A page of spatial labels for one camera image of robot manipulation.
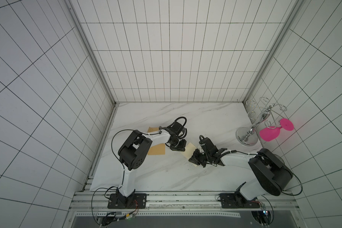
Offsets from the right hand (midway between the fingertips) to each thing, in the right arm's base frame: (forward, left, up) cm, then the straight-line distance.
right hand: (187, 156), depth 88 cm
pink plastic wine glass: (+11, -49, +14) cm, 52 cm away
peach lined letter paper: (+5, -1, -2) cm, 5 cm away
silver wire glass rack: (+17, -42, 0) cm, 46 cm away
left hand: (+3, +4, -2) cm, 5 cm away
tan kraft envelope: (+4, +19, 0) cm, 19 cm away
